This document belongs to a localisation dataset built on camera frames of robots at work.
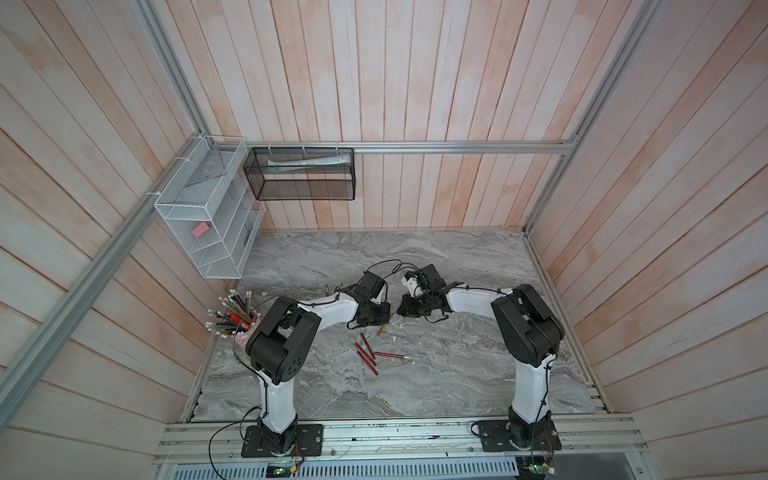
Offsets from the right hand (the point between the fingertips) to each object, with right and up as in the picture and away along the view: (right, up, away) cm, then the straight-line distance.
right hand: (397, 309), depth 98 cm
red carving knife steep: (-9, -10, -8) cm, 16 cm away
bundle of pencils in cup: (-47, +1, -16) cm, 50 cm away
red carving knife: (-4, -12, -10) cm, 16 cm away
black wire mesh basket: (-34, +48, +8) cm, 59 cm away
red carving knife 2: (-10, -11, -10) cm, 18 cm away
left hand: (-4, -3, -3) cm, 6 cm away
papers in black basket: (-32, +45, -8) cm, 56 cm away
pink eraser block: (-57, +25, -15) cm, 64 cm away
